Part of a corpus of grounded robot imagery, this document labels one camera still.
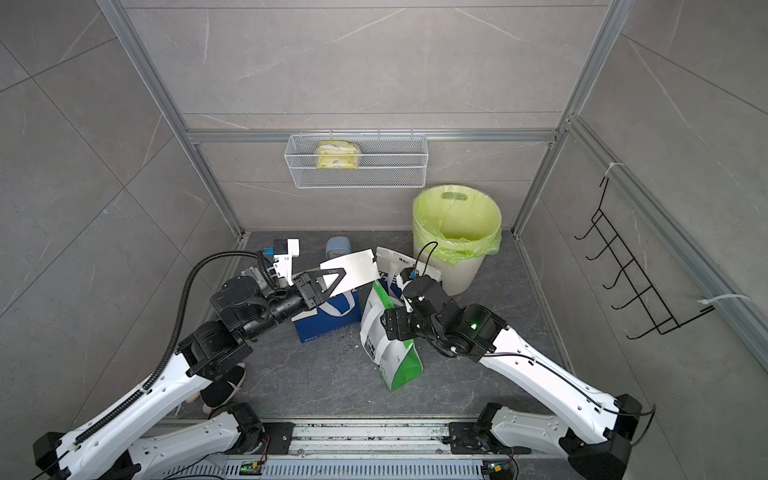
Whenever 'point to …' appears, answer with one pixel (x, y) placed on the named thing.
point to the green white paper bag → (398, 361)
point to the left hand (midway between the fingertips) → (345, 271)
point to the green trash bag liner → (454, 223)
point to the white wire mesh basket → (386, 161)
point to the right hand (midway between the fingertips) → (396, 317)
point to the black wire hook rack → (630, 277)
